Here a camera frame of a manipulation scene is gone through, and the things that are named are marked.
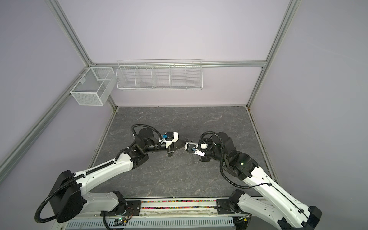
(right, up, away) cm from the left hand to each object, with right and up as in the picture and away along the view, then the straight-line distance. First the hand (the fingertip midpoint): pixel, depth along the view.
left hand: (188, 144), depth 66 cm
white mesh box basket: (-66, +33, +32) cm, 80 cm away
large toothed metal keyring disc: (+2, -12, +18) cm, 22 cm away
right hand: (+3, +1, +2) cm, 4 cm away
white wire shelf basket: (-21, +45, +38) cm, 62 cm away
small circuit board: (-35, -41, +6) cm, 54 cm away
